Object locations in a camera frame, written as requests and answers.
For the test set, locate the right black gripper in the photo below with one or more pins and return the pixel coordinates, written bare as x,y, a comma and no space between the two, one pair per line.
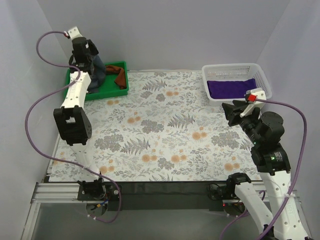
236,113

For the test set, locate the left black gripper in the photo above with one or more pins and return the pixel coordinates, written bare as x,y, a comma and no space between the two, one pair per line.
92,49

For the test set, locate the grey blue towel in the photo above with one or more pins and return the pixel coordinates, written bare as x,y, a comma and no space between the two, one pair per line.
99,75

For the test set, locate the purple towel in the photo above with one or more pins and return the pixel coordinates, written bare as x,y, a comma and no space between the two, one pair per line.
230,89

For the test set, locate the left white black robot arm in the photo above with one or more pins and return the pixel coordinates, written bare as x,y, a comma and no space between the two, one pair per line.
76,130

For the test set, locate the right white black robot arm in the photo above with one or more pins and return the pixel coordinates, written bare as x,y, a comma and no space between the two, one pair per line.
281,220

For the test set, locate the orange brown towel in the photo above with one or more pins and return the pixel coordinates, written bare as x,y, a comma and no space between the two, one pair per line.
120,79

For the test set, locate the white plastic basket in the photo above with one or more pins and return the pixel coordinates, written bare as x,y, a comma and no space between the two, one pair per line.
234,72

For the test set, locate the green plastic tray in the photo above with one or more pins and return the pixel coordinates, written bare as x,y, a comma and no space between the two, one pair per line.
112,87

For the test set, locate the floral table mat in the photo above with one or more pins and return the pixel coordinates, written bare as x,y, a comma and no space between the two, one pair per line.
165,130

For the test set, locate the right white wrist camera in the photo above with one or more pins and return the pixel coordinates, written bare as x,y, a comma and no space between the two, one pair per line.
252,98

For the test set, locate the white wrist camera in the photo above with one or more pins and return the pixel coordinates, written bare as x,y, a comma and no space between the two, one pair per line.
72,33
252,98

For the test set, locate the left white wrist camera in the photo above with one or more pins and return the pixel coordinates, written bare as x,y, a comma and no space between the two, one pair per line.
72,33

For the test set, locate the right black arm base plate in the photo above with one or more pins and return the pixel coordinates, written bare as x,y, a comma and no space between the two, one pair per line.
221,192

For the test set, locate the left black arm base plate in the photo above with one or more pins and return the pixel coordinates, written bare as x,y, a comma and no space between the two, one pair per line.
111,193

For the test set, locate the aluminium frame rail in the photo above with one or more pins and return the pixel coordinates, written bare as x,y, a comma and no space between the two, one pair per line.
147,195

